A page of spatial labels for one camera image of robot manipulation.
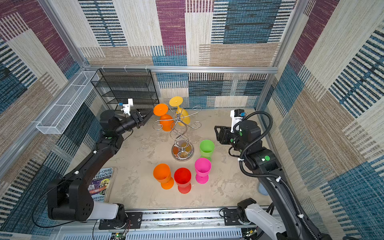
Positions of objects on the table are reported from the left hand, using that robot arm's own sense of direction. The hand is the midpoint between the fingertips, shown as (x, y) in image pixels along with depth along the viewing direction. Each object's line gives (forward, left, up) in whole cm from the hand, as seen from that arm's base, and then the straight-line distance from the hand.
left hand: (153, 109), depth 72 cm
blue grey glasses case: (-28, -55, -33) cm, 70 cm away
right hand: (-11, -31, -3) cm, 33 cm away
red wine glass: (-25, -14, -20) cm, 35 cm away
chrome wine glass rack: (-3, -13, -33) cm, 35 cm away
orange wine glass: (-21, -3, -25) cm, 33 cm away
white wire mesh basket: (-3, +45, -2) cm, 45 cm away
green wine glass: (-5, -27, -27) cm, 38 cm away
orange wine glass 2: (+2, -3, -2) cm, 5 cm away
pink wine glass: (-18, -24, -24) cm, 38 cm away
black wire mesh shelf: (+39, +33, -14) cm, 53 cm away
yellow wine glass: (-1, -14, -3) cm, 14 cm away
